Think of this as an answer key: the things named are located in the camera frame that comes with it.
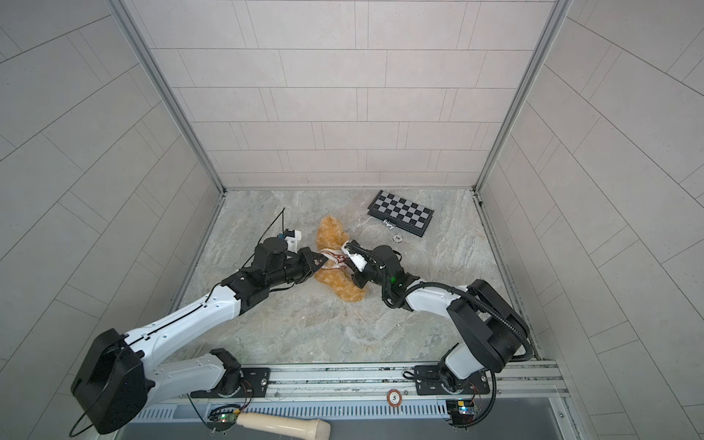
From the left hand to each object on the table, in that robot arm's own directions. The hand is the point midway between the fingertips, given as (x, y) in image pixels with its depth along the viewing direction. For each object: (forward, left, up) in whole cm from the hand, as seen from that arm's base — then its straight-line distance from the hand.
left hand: (335, 256), depth 76 cm
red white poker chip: (-31, -16, -17) cm, 39 cm away
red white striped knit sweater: (+3, +1, -4) cm, 5 cm away
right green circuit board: (-34, -33, -18) cm, 50 cm away
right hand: (+3, -2, -9) cm, 10 cm away
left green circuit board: (-36, +25, -14) cm, 46 cm away
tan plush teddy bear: (+8, +2, -2) cm, 9 cm away
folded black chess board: (+27, -24, -15) cm, 39 cm away
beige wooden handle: (-37, +10, -14) cm, 41 cm away
